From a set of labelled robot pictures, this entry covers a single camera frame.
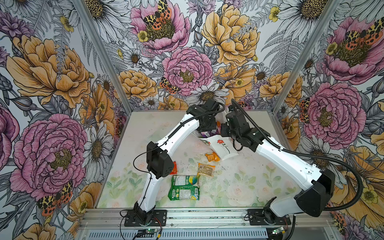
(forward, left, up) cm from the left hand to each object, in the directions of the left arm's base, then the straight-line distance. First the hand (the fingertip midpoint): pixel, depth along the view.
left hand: (209, 131), depth 85 cm
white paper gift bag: (-7, -8, -6) cm, 12 cm away
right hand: (-3, -8, +6) cm, 10 cm away
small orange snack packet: (-6, -3, -17) cm, 19 cm away
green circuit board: (-44, +31, -20) cm, 58 cm away
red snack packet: (-15, +20, -17) cm, 30 cm away
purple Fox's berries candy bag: (-2, +1, +1) cm, 2 cm away
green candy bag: (-25, +14, -17) cm, 33 cm away
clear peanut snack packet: (-15, +1, -18) cm, 23 cm away
